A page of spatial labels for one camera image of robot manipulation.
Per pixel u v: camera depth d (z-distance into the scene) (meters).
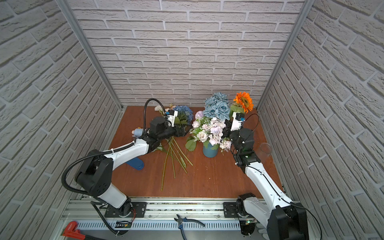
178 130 0.74
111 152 0.49
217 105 0.68
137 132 0.95
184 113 1.06
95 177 0.45
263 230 0.67
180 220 0.70
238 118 0.63
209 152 0.91
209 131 0.67
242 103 0.61
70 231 0.67
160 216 0.73
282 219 0.38
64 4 0.68
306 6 0.69
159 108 1.15
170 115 0.75
